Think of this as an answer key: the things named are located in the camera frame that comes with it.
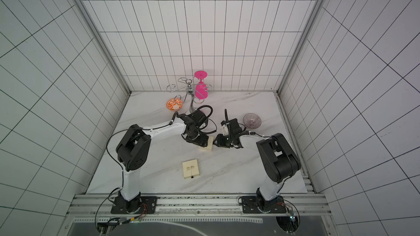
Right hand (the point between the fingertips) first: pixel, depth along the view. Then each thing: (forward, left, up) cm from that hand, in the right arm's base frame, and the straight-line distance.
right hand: (216, 139), depth 94 cm
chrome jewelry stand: (+14, +14, +28) cm, 35 cm away
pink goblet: (+23, +10, +19) cm, 31 cm away
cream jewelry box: (-7, +4, +2) cm, 8 cm away
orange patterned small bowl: (+24, +30, +1) cm, 38 cm away
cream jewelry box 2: (-19, +12, +2) cm, 23 cm away
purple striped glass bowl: (+13, -22, +1) cm, 26 cm away
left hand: (-6, +9, +2) cm, 11 cm away
